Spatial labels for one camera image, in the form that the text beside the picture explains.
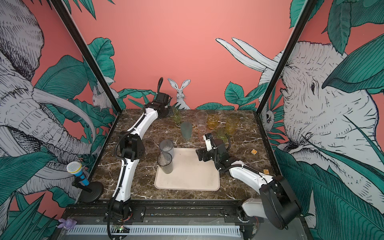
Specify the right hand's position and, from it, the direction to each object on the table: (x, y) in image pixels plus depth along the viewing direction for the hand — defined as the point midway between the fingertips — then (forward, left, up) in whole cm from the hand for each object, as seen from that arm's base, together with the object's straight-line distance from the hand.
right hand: (199, 147), depth 85 cm
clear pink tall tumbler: (+32, -2, -11) cm, 34 cm away
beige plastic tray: (-11, +6, -13) cm, 18 cm away
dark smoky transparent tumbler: (-6, +20, -6) cm, 22 cm away
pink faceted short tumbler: (+26, -2, -16) cm, 30 cm away
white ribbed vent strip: (-39, +20, -12) cm, 45 cm away
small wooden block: (+4, -36, -13) cm, 39 cm away
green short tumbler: (+18, -15, -10) cm, 26 cm away
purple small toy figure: (-37, +61, -7) cm, 72 cm away
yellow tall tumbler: (+19, -22, -7) cm, 30 cm away
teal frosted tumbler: (+19, +9, -8) cm, 23 cm away
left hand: (+29, +20, +2) cm, 35 cm away
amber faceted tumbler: (+30, -10, -9) cm, 33 cm away
